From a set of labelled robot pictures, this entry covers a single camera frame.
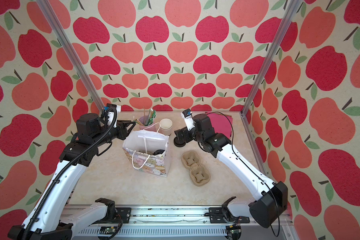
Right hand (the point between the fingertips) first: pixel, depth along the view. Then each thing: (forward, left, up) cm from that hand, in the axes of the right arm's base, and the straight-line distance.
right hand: (187, 126), depth 76 cm
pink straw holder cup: (+2, +20, -5) cm, 21 cm away
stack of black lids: (+4, +5, -20) cm, 21 cm away
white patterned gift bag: (-7, +22, -17) cm, 28 cm away
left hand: (-7, +23, +8) cm, 26 cm away
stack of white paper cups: (+14, +15, -17) cm, 26 cm away
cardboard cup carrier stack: (-6, -3, -26) cm, 26 cm away
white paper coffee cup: (-17, +14, -2) cm, 22 cm away
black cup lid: (-8, +15, -15) cm, 23 cm away
